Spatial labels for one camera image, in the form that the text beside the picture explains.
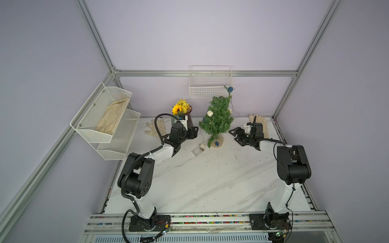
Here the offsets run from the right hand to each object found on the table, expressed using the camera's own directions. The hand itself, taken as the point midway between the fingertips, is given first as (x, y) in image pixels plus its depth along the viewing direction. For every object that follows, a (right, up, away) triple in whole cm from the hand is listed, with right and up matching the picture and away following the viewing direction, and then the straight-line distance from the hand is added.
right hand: (232, 136), depth 99 cm
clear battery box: (-23, -10, +2) cm, 25 cm away
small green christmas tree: (-11, +11, -19) cm, 25 cm away
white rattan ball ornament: (-16, +13, -19) cm, 28 cm away
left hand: (-25, +4, -7) cm, 26 cm away
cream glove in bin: (-69, +9, -21) cm, 73 cm away
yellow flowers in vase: (-33, +18, -6) cm, 38 cm away
